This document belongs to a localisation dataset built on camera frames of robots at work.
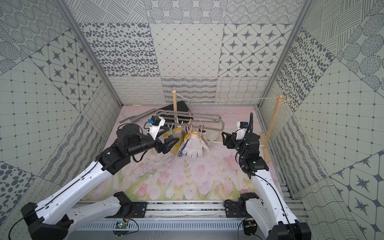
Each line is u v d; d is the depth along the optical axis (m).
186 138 0.77
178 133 0.81
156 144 0.58
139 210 0.74
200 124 0.80
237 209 0.73
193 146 0.82
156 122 0.55
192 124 0.80
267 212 0.46
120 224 0.72
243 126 0.67
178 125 0.80
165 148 0.58
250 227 0.73
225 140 0.73
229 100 1.22
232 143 0.64
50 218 0.38
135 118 1.08
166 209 0.76
